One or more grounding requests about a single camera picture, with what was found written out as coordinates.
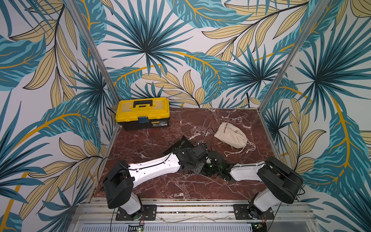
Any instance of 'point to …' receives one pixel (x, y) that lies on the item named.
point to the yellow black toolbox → (134, 114)
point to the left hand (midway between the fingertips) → (196, 167)
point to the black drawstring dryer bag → (184, 143)
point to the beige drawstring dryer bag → (233, 136)
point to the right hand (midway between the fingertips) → (192, 167)
